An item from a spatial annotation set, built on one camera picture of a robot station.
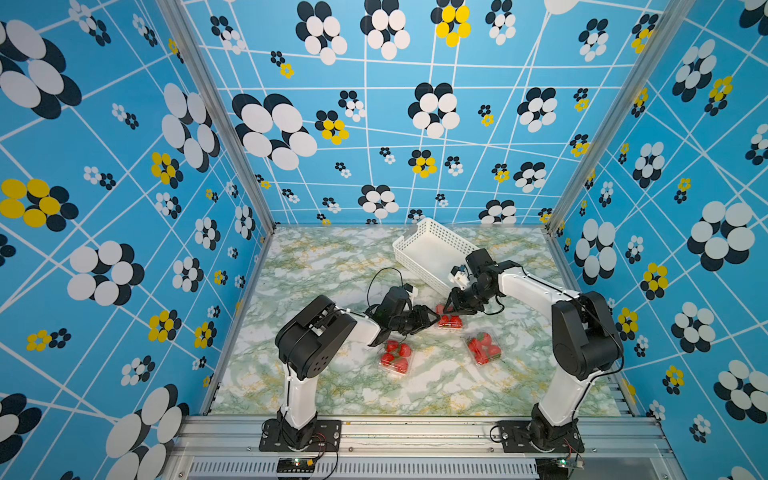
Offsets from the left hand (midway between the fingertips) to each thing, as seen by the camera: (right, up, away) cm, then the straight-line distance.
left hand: (442, 319), depth 89 cm
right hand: (+3, +2, +2) cm, 5 cm away
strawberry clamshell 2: (+10, -10, -6) cm, 16 cm away
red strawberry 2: (-16, -10, -6) cm, 20 cm away
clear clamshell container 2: (0, -3, +1) cm, 3 cm away
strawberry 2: (-13, -11, -7) cm, 18 cm away
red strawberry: (-15, -7, -4) cm, 17 cm away
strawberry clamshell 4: (+1, 0, +1) cm, 2 cm away
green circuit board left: (-39, -32, -17) cm, 53 cm away
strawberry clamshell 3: (+15, -9, -3) cm, 18 cm away
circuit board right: (+24, -31, -20) cm, 44 cm away
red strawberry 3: (+5, -1, +2) cm, 5 cm away
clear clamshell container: (+12, -8, -2) cm, 14 cm away
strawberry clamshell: (+13, -5, -2) cm, 14 cm away
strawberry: (-11, -8, -5) cm, 15 cm away
